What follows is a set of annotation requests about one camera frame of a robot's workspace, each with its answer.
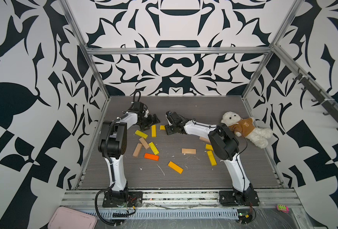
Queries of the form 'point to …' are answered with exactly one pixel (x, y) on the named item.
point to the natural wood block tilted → (144, 143)
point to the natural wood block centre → (188, 150)
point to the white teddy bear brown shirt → (245, 128)
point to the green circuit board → (245, 216)
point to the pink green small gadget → (282, 208)
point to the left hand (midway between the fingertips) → (153, 122)
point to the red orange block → (151, 156)
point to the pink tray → (64, 218)
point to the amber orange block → (175, 167)
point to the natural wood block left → (137, 150)
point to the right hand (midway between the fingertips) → (167, 126)
